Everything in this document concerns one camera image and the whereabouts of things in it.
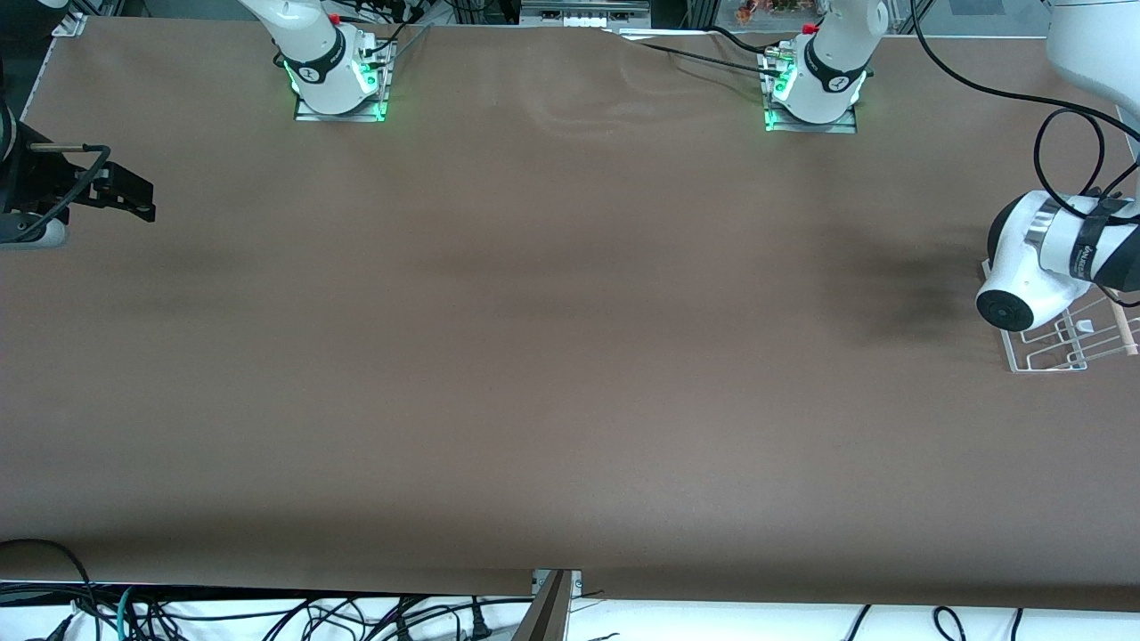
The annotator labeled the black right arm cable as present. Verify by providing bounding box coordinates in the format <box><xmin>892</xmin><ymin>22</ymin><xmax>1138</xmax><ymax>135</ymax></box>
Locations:
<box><xmin>27</xmin><ymin>142</ymin><xmax>113</xmax><ymax>243</ymax></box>

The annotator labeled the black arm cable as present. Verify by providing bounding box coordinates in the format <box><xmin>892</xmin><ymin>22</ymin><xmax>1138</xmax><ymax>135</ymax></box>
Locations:
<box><xmin>27</xmin><ymin>142</ymin><xmax>113</xmax><ymax>243</ymax></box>
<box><xmin>908</xmin><ymin>0</ymin><xmax>1140</xmax><ymax>210</ymax></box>

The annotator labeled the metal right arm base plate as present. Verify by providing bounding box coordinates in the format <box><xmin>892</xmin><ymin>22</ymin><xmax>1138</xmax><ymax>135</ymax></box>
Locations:
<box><xmin>294</xmin><ymin>40</ymin><xmax>395</xmax><ymax>123</ymax></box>

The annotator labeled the thick black floor cable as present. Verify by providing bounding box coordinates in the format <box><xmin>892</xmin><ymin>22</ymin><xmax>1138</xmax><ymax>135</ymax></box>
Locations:
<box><xmin>0</xmin><ymin>538</ymin><xmax>101</xmax><ymax>641</ymax></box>

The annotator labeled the long black table cable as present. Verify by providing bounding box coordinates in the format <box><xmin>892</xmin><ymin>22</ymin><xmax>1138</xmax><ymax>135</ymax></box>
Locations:
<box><xmin>615</xmin><ymin>32</ymin><xmax>785</xmax><ymax>74</ymax></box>

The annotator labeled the aluminium frame profile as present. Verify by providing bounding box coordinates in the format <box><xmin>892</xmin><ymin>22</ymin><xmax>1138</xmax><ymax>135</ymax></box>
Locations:
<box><xmin>511</xmin><ymin>569</ymin><xmax>582</xmax><ymax>641</ymax></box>

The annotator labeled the short black table cable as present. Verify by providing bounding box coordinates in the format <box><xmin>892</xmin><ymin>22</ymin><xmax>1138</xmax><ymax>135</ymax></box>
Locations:
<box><xmin>708</xmin><ymin>25</ymin><xmax>778</xmax><ymax>56</ymax></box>

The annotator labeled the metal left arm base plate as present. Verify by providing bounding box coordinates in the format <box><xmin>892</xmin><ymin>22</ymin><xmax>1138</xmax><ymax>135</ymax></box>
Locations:
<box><xmin>757</xmin><ymin>49</ymin><xmax>859</xmax><ymax>134</ymax></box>

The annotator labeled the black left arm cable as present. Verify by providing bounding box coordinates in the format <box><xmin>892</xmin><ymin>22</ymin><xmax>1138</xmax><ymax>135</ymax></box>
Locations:
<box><xmin>908</xmin><ymin>0</ymin><xmax>1140</xmax><ymax>210</ymax></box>

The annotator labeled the white wire dish rack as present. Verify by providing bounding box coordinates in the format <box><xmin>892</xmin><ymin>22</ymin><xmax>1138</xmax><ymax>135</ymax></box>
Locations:
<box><xmin>981</xmin><ymin>256</ymin><xmax>1140</xmax><ymax>373</ymax></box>

